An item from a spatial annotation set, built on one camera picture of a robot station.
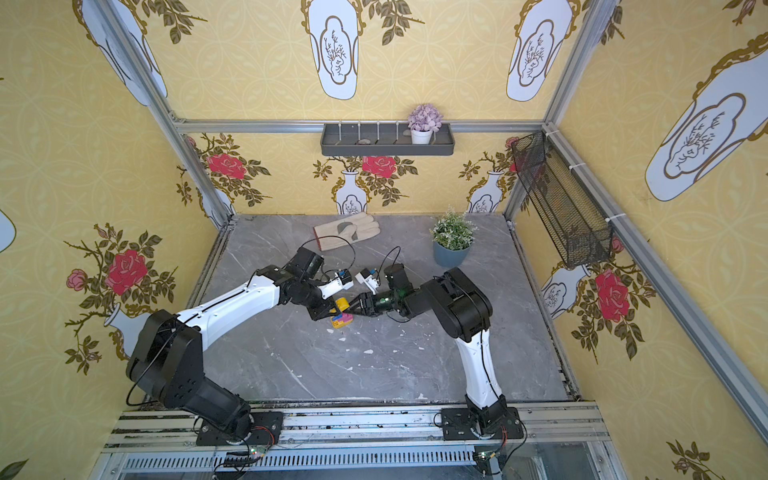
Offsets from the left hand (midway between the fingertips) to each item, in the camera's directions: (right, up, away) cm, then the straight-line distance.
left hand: (337, 305), depth 87 cm
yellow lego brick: (0, -6, +3) cm, 7 cm away
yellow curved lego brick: (+2, +1, -2) cm, 3 cm away
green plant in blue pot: (+35, +21, +8) cm, 42 cm away
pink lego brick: (+2, -4, +1) cm, 5 cm away
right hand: (+4, -6, +5) cm, 9 cm away
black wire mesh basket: (+68, +24, -4) cm, 72 cm away
